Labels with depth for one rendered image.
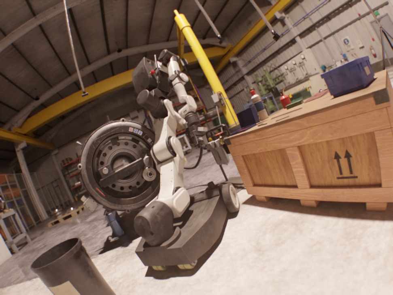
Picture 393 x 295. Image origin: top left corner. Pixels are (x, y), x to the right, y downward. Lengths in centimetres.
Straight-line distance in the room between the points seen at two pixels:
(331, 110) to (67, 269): 119
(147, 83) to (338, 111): 123
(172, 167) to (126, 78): 1244
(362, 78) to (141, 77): 143
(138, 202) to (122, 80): 1215
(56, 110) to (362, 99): 1391
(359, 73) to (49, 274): 147
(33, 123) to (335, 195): 1465
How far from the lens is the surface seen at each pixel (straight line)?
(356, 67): 86
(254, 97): 138
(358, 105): 72
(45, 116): 1413
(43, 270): 90
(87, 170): 154
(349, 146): 80
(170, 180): 110
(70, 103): 1357
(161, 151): 118
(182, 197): 103
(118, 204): 154
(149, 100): 128
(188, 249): 86
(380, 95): 70
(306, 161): 91
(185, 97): 125
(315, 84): 660
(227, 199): 116
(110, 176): 151
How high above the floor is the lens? 56
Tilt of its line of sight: 3 degrees down
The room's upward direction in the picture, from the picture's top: 25 degrees counter-clockwise
